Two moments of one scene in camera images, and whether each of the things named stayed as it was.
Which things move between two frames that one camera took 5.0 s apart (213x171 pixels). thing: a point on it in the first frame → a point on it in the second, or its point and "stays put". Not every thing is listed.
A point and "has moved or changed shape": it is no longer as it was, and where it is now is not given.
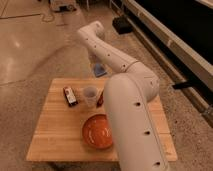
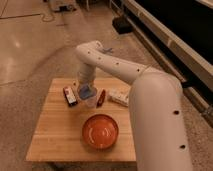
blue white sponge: [99, 70] has moved or changed shape
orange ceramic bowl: [97, 130] stays put
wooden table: [58, 136] stays put
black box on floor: [121, 24] stays put
